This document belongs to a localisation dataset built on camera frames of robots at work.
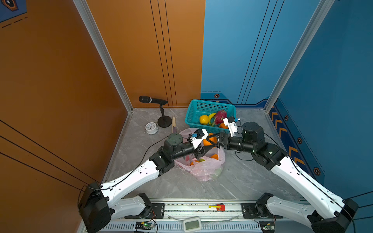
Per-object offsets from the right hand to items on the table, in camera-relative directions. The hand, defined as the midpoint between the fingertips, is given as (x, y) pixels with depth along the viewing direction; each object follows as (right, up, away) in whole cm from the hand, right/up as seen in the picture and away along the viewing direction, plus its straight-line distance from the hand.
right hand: (209, 140), depth 65 cm
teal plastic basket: (-3, +20, +51) cm, 54 cm away
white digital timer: (-8, -41, +3) cm, 42 cm away
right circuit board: (+29, -44, +6) cm, 53 cm away
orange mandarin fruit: (-2, -1, -3) cm, 4 cm away
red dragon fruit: (+13, +12, +42) cm, 46 cm away
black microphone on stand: (-30, +9, +46) cm, 55 cm away
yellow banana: (+6, +13, +45) cm, 47 cm away
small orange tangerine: (-8, -16, +18) cm, 25 cm away
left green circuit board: (-32, -43, +6) cm, 54 cm away
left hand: (+1, 0, +1) cm, 1 cm away
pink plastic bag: (0, -14, +6) cm, 15 cm away
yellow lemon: (+1, +10, +40) cm, 42 cm away
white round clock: (-37, +4, +38) cm, 53 cm away
